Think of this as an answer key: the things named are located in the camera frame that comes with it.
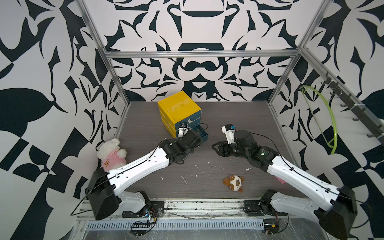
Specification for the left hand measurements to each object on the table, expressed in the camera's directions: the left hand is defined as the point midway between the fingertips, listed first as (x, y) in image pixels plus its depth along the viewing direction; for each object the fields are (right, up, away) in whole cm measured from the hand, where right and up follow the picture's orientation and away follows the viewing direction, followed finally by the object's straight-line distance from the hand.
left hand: (186, 138), depth 79 cm
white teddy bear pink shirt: (-40, -11, +4) cm, 42 cm away
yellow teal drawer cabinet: (-4, +14, +6) cm, 16 cm away
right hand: (+14, -2, -3) cm, 15 cm away
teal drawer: (+6, +5, +20) cm, 21 cm away
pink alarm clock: (+33, -10, -28) cm, 45 cm away
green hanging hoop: (+68, +23, 0) cm, 72 cm away
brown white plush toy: (+25, -23, +1) cm, 34 cm away
